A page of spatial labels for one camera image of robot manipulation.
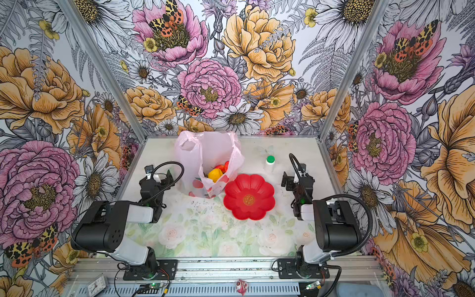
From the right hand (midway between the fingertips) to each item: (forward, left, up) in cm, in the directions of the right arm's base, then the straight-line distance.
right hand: (293, 175), depth 95 cm
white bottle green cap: (+8, +11, 0) cm, 13 cm away
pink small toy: (-45, +27, -3) cm, 52 cm away
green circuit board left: (-43, +60, -7) cm, 74 cm away
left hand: (+1, +66, +2) cm, 66 cm away
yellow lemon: (0, +39, +3) cm, 39 cm away
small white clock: (-43, +80, -4) cm, 91 cm away
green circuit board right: (-45, -1, -8) cm, 45 cm away
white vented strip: (-45, +36, 0) cm, 58 cm away
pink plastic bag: (-2, +43, +22) cm, 49 cm away
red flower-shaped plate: (-7, +22, -8) cm, 24 cm away
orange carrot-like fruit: (+5, +35, +1) cm, 35 cm away
